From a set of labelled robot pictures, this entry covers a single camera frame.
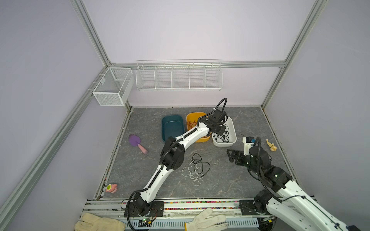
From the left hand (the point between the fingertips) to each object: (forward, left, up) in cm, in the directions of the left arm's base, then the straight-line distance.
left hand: (223, 130), depth 93 cm
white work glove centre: (-47, +18, -10) cm, 51 cm away
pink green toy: (-29, +66, -6) cm, 73 cm away
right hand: (-19, 0, +7) cm, 20 cm away
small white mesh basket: (+34, +74, +14) cm, 83 cm away
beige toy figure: (-11, -32, -8) cm, 35 cm away
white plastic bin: (+1, -6, -10) cm, 12 cm away
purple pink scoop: (+3, +62, -11) cm, 63 cm away
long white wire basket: (+35, +27, +20) cm, 49 cm away
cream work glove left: (-44, +75, -9) cm, 87 cm away
